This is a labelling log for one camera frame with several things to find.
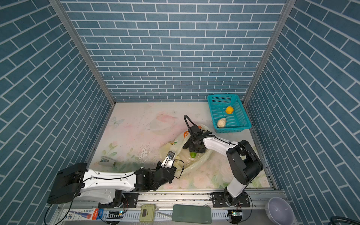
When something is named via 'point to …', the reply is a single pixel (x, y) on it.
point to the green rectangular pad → (191, 213)
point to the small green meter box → (147, 213)
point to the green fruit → (193, 154)
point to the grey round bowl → (280, 211)
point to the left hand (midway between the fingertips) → (175, 163)
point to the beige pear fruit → (221, 122)
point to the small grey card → (106, 161)
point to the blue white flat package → (82, 214)
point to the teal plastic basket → (237, 122)
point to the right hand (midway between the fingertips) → (191, 147)
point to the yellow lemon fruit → (229, 110)
